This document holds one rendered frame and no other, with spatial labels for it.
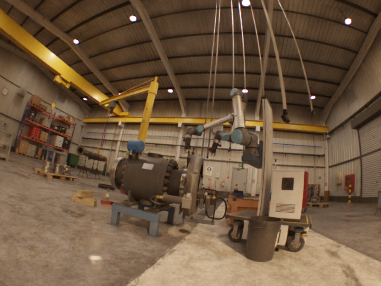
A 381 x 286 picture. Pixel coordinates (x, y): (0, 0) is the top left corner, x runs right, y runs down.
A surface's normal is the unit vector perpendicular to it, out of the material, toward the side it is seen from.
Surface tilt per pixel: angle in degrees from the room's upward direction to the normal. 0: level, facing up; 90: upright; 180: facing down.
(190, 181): 84
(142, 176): 87
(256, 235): 93
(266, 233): 93
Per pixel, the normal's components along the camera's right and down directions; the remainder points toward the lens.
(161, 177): -0.11, -0.37
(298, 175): -0.61, -0.27
